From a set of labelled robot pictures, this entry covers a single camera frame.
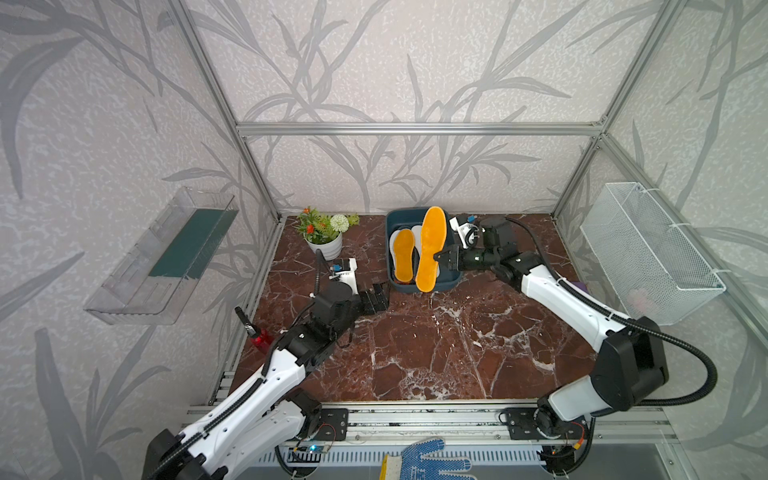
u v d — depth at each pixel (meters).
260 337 0.78
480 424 0.75
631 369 0.43
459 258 0.70
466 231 0.73
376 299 0.68
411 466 0.68
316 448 0.71
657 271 0.63
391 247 1.05
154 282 0.63
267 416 0.58
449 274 0.99
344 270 0.66
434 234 0.80
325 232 0.96
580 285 1.04
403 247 1.05
